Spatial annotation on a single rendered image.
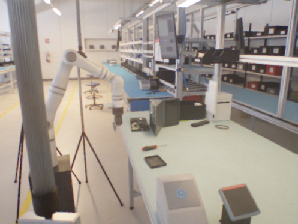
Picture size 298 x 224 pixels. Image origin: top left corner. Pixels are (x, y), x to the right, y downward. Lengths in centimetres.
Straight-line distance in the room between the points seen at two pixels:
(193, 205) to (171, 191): 8
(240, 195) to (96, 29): 1222
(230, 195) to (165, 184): 21
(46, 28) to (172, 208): 1244
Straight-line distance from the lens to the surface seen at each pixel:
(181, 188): 80
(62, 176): 156
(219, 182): 111
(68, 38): 1277
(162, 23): 291
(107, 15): 1283
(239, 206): 83
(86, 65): 145
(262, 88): 628
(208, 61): 177
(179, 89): 323
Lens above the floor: 156
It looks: 15 degrees down
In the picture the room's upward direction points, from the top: straight up
